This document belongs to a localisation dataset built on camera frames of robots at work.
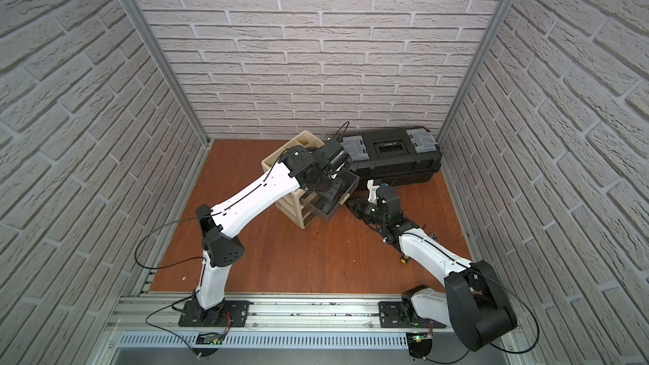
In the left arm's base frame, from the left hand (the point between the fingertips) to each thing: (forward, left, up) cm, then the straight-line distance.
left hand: (338, 187), depth 76 cm
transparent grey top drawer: (+2, -4, +1) cm, 4 cm away
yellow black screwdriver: (-15, -23, -20) cm, 35 cm away
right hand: (0, -3, -8) cm, 9 cm away
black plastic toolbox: (+18, -22, -5) cm, 29 cm away
